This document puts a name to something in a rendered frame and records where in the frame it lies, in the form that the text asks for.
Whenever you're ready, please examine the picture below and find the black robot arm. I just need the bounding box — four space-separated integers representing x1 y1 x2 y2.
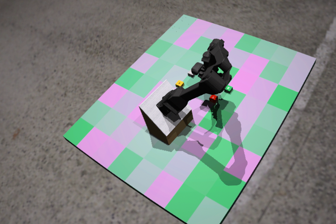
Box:
156 39 232 116

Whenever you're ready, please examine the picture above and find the red block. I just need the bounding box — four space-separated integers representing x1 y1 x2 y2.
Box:
209 95 218 103

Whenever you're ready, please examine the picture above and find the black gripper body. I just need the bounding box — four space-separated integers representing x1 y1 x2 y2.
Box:
191 62 232 82

